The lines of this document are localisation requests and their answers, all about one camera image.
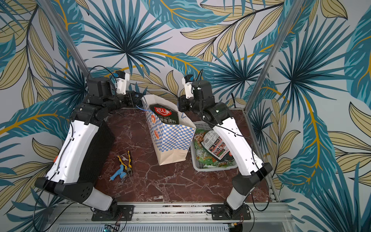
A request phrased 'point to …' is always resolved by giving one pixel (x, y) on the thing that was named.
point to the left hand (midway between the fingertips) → (141, 96)
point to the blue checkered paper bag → (172, 142)
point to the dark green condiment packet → (166, 114)
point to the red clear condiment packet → (213, 144)
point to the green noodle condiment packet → (206, 158)
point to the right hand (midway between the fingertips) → (179, 97)
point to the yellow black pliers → (128, 169)
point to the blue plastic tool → (120, 171)
